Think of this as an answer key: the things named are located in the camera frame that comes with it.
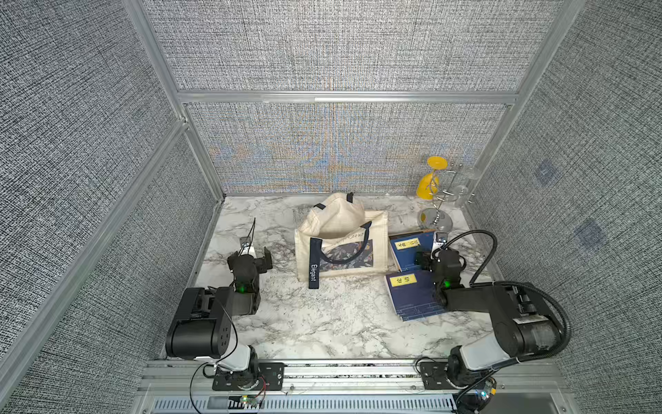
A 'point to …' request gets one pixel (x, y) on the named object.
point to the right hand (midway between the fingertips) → (434, 239)
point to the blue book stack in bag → (411, 289)
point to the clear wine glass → (470, 173)
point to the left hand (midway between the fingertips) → (254, 247)
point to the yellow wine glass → (428, 185)
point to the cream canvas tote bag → (340, 238)
